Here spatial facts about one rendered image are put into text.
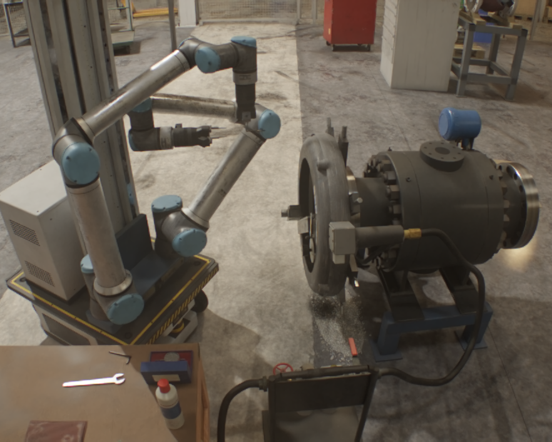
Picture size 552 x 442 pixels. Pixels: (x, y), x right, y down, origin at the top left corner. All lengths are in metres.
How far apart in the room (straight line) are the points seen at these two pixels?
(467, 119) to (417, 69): 3.50
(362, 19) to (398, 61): 1.71
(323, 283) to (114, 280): 0.87
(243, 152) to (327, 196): 0.42
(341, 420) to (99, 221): 1.32
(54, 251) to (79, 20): 0.98
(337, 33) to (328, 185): 5.52
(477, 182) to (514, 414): 1.10
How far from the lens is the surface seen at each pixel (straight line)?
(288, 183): 3.63
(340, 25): 7.25
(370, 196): 2.12
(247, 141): 2.01
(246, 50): 1.67
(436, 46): 5.86
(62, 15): 1.84
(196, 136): 1.79
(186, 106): 1.97
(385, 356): 2.41
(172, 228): 2.08
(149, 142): 1.79
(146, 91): 1.65
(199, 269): 2.36
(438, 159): 2.13
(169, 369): 1.62
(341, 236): 1.76
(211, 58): 1.59
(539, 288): 3.11
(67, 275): 2.26
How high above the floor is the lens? 1.85
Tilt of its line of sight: 35 degrees down
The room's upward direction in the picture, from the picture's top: straight up
